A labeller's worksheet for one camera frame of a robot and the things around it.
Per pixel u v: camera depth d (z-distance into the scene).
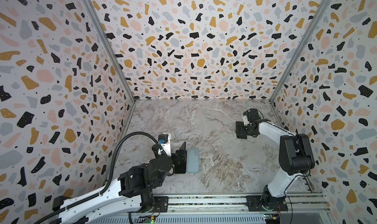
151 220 0.70
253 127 0.73
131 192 0.45
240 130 0.89
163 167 0.45
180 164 0.85
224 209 0.73
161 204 0.73
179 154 0.94
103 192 0.44
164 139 0.53
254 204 0.73
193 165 0.87
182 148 0.58
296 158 0.49
